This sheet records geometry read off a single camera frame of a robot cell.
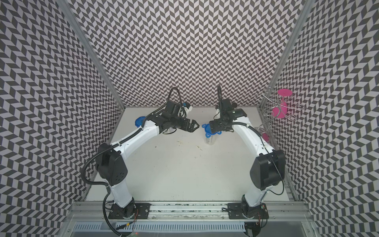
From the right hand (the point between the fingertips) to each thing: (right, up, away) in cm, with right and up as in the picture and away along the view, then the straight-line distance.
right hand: (219, 129), depth 85 cm
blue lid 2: (-51, +5, +9) cm, 52 cm away
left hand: (-16, +2, -2) cm, 16 cm away
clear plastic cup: (-4, -8, +10) cm, 13 cm away
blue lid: (-6, -2, +4) cm, 8 cm away
